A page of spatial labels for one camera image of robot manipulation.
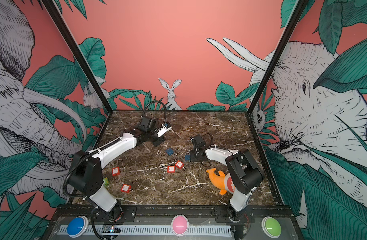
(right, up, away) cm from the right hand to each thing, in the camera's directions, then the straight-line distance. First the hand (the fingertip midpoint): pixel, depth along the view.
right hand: (191, 155), depth 94 cm
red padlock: (-8, -5, -3) cm, 10 cm away
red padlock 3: (-37, -15, -13) cm, 42 cm away
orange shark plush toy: (+16, -12, -14) cm, 25 cm away
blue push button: (-55, -28, -25) cm, 66 cm away
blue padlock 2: (-3, -1, 0) cm, 3 cm away
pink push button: (-6, -28, -24) cm, 38 cm away
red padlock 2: (-13, -7, -6) cm, 16 cm away
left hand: (-18, +14, -5) cm, 23 cm away
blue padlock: (-14, +2, +2) cm, 15 cm away
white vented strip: (-21, -31, -23) cm, 44 cm away
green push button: (+37, -29, -24) cm, 53 cm away
